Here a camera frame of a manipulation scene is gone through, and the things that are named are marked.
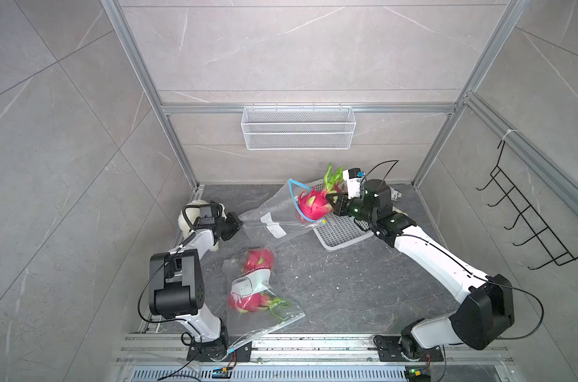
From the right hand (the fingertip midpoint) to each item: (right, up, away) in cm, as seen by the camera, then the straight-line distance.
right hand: (328, 195), depth 77 cm
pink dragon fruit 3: (-26, -35, -3) cm, 44 cm away
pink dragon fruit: (-5, -3, -3) cm, 7 cm away
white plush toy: (-47, -6, +4) cm, 48 cm away
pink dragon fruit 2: (-24, -22, +4) cm, 33 cm away
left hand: (-32, -8, +17) cm, 37 cm away
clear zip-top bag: (-27, -42, -5) cm, 50 cm away
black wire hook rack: (+55, -16, -20) cm, 60 cm away
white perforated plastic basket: (+8, -15, +24) cm, 29 cm away
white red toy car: (+37, +2, +34) cm, 50 cm away
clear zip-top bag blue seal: (-17, -8, +10) cm, 22 cm away
